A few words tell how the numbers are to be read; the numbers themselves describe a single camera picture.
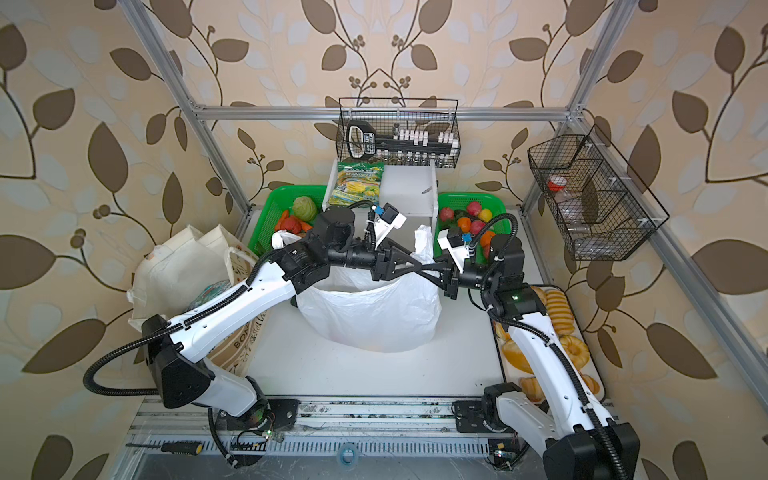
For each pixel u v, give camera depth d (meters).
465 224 1.09
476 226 1.09
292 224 1.08
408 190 0.80
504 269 0.54
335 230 0.52
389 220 0.57
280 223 1.09
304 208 1.10
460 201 1.17
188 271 0.80
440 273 0.64
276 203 1.14
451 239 0.57
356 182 0.77
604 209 0.73
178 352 0.41
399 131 0.81
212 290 0.83
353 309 0.68
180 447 0.69
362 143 0.85
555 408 0.42
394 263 0.58
